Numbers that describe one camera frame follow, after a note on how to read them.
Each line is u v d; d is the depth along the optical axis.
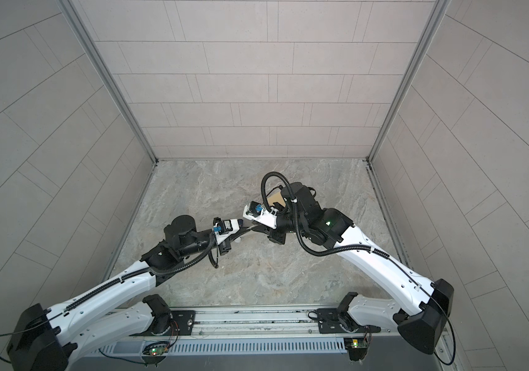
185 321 0.71
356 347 0.68
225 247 0.60
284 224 0.57
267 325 0.72
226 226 0.55
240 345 0.68
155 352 0.65
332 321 0.71
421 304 0.38
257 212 0.54
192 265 0.41
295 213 0.50
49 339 0.38
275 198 1.04
